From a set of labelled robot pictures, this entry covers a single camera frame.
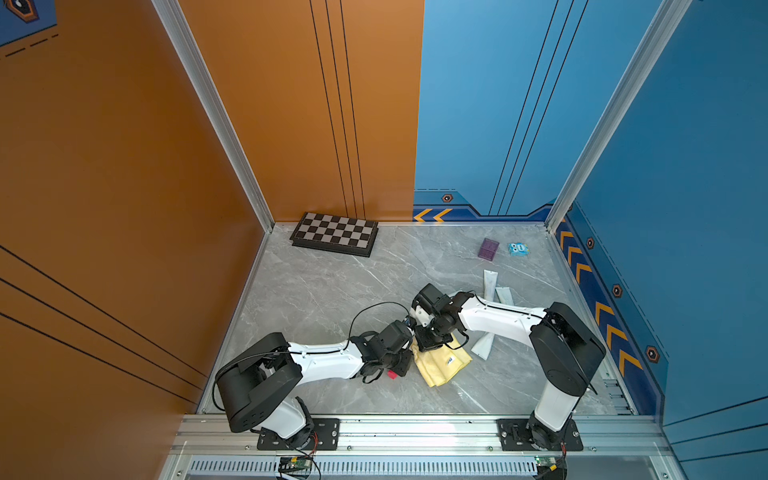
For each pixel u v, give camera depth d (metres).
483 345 0.87
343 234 1.13
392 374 0.79
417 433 0.77
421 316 0.80
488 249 1.06
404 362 0.76
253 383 0.45
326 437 0.74
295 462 0.72
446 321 0.66
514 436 0.72
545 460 0.72
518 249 1.12
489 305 0.59
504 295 0.99
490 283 1.01
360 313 0.74
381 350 0.67
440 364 0.83
